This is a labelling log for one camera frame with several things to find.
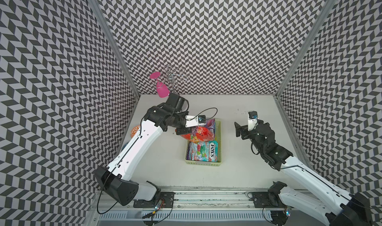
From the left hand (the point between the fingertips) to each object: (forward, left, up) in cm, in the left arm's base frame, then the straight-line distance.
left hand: (191, 124), depth 72 cm
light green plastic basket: (+6, -16, -23) cm, 28 cm away
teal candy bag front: (-6, -8, -18) cm, 21 cm away
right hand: (+4, -28, -4) cm, 29 cm away
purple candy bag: (+9, -11, -14) cm, 20 cm away
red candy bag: (-5, -4, -1) cm, 6 cm away
